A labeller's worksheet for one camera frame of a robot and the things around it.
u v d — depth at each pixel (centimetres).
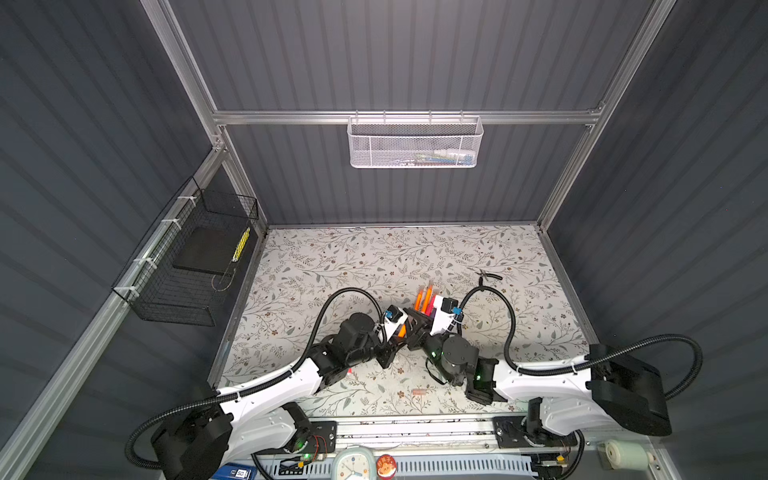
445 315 65
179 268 71
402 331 73
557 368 49
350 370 84
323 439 72
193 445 41
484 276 105
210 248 75
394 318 68
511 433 73
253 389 47
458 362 55
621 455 64
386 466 69
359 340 61
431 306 67
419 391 81
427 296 101
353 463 68
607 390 43
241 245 78
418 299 99
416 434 75
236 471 67
